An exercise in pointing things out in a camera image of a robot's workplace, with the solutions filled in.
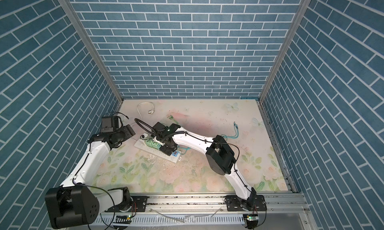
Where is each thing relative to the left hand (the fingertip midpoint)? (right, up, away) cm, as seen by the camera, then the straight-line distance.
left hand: (128, 132), depth 84 cm
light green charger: (+11, -7, +4) cm, 13 cm away
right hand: (+21, -10, +3) cm, 24 cm away
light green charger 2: (+15, -8, +3) cm, 17 cm away
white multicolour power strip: (+4, -9, +7) cm, 12 cm away
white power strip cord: (+3, +11, +27) cm, 30 cm away
